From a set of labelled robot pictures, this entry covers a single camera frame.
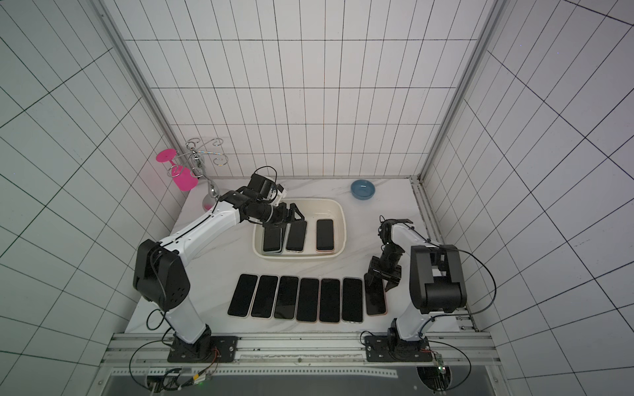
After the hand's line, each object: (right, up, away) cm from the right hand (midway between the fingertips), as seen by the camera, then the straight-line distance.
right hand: (370, 283), depth 84 cm
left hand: (-28, +20, -1) cm, 34 cm away
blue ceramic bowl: (+3, +34, +30) cm, 45 cm away
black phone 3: (-29, -6, -3) cm, 30 cm away
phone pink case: (-27, +15, +13) cm, 33 cm away
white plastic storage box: (-21, +25, +20) cm, 38 cm away
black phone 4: (-14, -6, -3) cm, 16 cm away
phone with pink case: (-22, -5, -3) cm, 22 cm away
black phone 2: (-37, -4, 0) cm, 37 cm away
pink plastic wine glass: (-73, +38, +14) cm, 83 cm away
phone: (-16, +15, +13) cm, 25 cm away
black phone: (-44, -5, -3) cm, 45 cm away
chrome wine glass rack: (-64, +48, +3) cm, 80 cm away
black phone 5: (-7, -6, -3) cm, 9 cm away
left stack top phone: (-36, +13, +11) cm, 40 cm away
